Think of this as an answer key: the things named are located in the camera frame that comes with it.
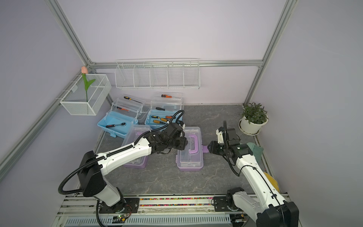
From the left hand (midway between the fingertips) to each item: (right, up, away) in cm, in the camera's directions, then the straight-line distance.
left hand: (185, 142), depth 79 cm
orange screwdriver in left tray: (-51, +22, +27) cm, 62 cm away
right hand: (+15, -2, +2) cm, 15 cm away
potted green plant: (+45, +15, +12) cm, 49 cm away
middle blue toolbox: (-16, +22, +33) cm, 43 cm away
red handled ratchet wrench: (-50, +9, +29) cm, 58 cm away
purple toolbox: (-35, +5, +15) cm, 38 cm away
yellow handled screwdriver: (-21, +11, +30) cm, 38 cm away
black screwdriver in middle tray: (-20, +21, +29) cm, 41 cm away
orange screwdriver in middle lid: (-16, +31, +32) cm, 48 cm away
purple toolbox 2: (+4, -10, +2) cm, 10 cm away
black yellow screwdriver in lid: (-44, +29, +32) cm, 62 cm away
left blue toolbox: (-49, +19, +34) cm, 62 cm away
